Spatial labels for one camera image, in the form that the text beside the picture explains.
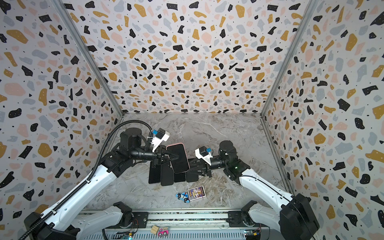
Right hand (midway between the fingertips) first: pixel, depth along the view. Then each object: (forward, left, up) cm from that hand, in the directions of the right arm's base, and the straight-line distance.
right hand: (187, 167), depth 66 cm
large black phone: (+5, +22, -23) cm, 32 cm away
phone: (+5, +7, -24) cm, 26 cm away
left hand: (+2, +4, +8) cm, 9 cm away
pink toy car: (-22, +11, -22) cm, 33 cm away
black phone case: (+4, +14, -24) cm, 28 cm away
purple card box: (-4, -3, -24) cm, 24 cm away
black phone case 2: (+5, 0, -24) cm, 25 cm away
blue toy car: (-6, +3, -23) cm, 24 cm away
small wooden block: (-21, +16, -23) cm, 35 cm away
